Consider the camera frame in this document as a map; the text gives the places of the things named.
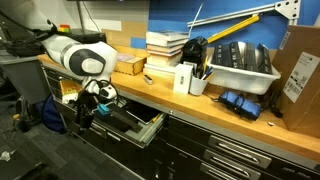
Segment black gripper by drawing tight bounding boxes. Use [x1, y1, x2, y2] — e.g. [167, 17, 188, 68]
[78, 90, 100, 131]

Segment small blue block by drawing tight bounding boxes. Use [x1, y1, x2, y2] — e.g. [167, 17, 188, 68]
[96, 103, 111, 117]

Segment open metal cabinet drawer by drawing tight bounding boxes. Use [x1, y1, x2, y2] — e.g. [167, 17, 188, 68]
[54, 85, 168, 150]

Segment yellow and white carton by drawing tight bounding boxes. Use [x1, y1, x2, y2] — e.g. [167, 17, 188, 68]
[59, 79, 83, 105]

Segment dark blue bag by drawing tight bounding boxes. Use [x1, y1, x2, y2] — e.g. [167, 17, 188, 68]
[36, 94, 67, 135]

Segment long black flat bar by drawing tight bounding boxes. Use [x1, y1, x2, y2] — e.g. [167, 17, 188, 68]
[108, 103, 144, 132]

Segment black tablet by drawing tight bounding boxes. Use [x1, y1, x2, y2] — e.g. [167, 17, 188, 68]
[125, 101, 162, 125]

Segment yellow pencil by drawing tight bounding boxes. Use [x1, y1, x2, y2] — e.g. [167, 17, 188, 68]
[151, 112, 164, 124]

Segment shallow wooden tray box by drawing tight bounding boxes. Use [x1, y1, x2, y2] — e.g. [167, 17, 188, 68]
[111, 44, 151, 77]

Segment pink sheet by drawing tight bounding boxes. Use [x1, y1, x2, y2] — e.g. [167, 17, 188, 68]
[116, 53, 136, 63]

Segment black flat device box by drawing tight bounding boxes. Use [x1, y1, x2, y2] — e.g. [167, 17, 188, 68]
[70, 28, 108, 45]

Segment large cream book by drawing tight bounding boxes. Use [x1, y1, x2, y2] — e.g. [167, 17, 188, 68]
[142, 62, 178, 80]

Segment crumpled white paper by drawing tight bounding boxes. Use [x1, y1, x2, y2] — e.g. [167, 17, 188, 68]
[0, 150, 17, 163]

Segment colourful puzzle cube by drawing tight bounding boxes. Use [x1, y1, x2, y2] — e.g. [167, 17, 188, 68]
[58, 23, 72, 34]

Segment thick white book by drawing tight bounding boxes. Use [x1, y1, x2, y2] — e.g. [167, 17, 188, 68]
[146, 53, 183, 67]

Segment upright white box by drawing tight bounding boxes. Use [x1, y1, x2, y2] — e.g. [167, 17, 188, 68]
[172, 63, 194, 95]

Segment tan cover book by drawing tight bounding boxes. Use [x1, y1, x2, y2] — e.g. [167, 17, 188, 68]
[146, 43, 184, 55]

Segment black tool cabinet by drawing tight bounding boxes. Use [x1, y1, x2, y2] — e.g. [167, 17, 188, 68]
[43, 64, 320, 180]

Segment grey metal pole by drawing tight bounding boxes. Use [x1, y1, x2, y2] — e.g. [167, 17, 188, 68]
[75, 0, 86, 31]

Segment thin white book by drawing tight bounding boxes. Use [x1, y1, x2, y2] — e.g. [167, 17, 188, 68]
[145, 37, 188, 48]

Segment white plastic cup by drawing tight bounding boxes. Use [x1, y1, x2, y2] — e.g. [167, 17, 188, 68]
[188, 74, 210, 97]

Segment white hardcover book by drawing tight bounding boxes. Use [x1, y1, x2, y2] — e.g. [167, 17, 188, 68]
[145, 30, 190, 43]

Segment black label printer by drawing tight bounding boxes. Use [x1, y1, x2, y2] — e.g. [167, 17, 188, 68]
[180, 35, 209, 69]

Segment pens in cup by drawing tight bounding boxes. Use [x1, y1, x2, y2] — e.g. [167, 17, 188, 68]
[199, 64, 215, 81]

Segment thin white rod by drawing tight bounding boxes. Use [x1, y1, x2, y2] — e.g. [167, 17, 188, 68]
[187, 2, 205, 38]

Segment white plastic bin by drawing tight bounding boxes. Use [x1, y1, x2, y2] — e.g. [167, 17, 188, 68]
[205, 49, 282, 96]

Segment yellow bar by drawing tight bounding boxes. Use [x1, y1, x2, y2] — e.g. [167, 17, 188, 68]
[206, 13, 262, 45]

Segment large cardboard box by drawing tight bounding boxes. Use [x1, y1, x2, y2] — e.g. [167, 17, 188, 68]
[269, 24, 320, 140]

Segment aluminium rail with bracket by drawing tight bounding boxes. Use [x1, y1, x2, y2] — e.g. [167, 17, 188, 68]
[187, 0, 302, 28]

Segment black cable bundle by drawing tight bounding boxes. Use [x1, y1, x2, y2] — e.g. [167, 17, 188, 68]
[262, 89, 285, 118]

